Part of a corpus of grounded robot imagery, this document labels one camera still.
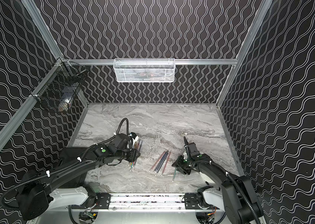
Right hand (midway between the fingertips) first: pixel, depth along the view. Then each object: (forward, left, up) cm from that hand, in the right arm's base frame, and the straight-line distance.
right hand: (174, 166), depth 86 cm
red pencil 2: (+4, +10, -2) cm, 11 cm away
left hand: (+3, +21, +12) cm, 24 cm away
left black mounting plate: (-19, +39, -1) cm, 44 cm away
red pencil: (+3, +5, -1) cm, 6 cm away
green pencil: (-5, 0, -1) cm, 5 cm away
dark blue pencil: (+3, +9, -1) cm, 9 cm away
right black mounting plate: (-19, -8, 0) cm, 20 cm away
